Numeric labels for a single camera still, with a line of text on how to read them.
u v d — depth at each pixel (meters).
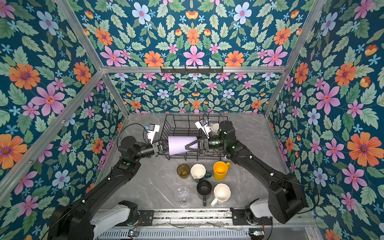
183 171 0.88
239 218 0.73
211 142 0.64
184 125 1.12
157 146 0.63
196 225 0.72
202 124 0.64
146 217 0.74
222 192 0.79
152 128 0.65
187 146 0.62
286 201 0.41
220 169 0.88
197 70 0.92
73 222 0.39
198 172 0.87
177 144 0.62
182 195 0.81
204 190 0.82
